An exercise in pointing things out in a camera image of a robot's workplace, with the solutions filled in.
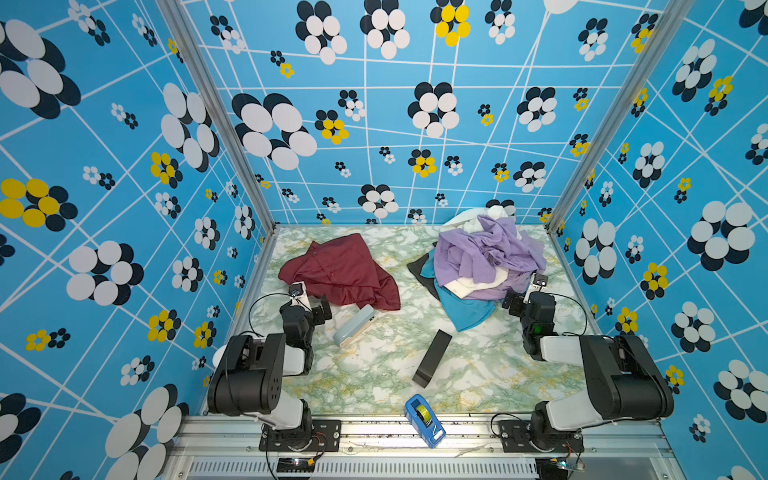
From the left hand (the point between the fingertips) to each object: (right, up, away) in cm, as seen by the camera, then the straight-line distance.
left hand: (311, 295), depth 92 cm
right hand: (+69, +1, +1) cm, 69 cm away
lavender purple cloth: (+58, +15, +1) cm, 59 cm away
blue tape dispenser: (+33, -28, -20) cm, 48 cm away
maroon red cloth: (+9, +8, +6) cm, 13 cm away
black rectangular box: (+36, -14, -16) cm, 42 cm away
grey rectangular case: (+15, -8, -3) cm, 18 cm away
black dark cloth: (+34, +8, +14) cm, 37 cm away
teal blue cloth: (+49, -6, +3) cm, 49 cm away
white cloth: (+55, +26, +20) cm, 64 cm away
